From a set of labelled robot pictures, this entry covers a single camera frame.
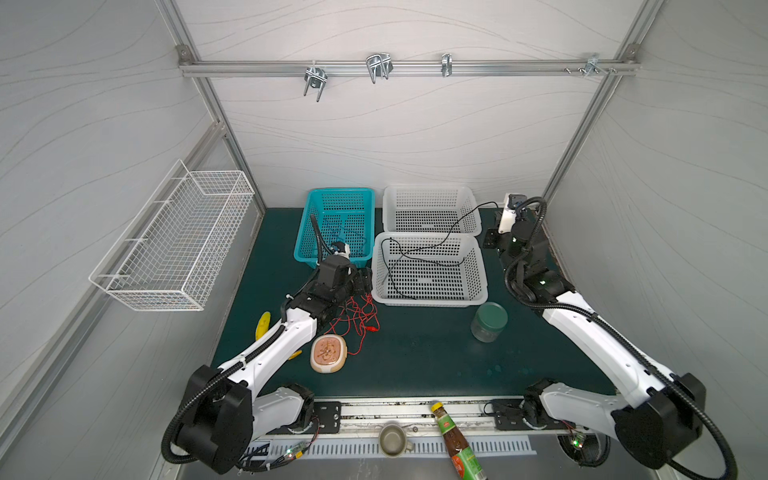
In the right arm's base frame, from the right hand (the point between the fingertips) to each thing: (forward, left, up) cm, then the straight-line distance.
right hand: (505, 207), depth 74 cm
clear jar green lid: (-19, +1, -24) cm, 31 cm away
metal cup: (-47, +26, -33) cm, 63 cm away
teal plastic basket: (+27, +51, -33) cm, 66 cm away
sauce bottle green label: (-50, +10, -30) cm, 59 cm away
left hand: (-8, +36, -18) cm, 41 cm away
